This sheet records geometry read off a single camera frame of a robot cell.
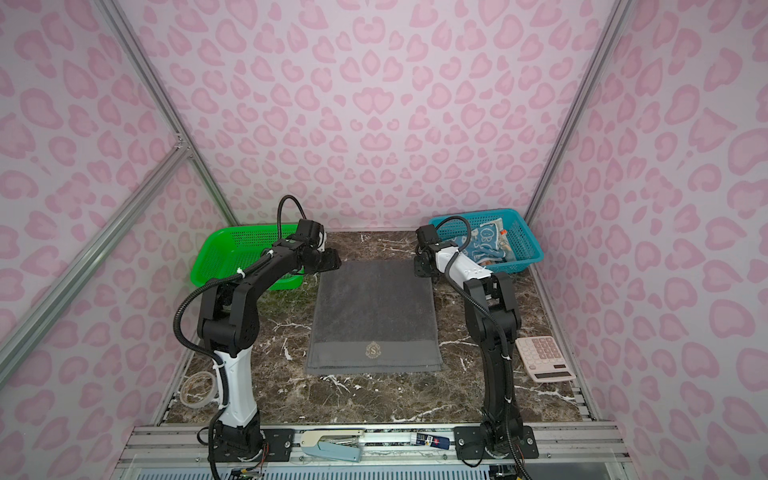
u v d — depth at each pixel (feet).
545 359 2.79
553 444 2.45
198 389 2.70
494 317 1.85
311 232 2.68
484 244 3.57
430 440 2.36
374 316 3.12
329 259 2.96
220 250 3.62
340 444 2.36
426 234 2.74
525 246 3.36
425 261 2.51
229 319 1.78
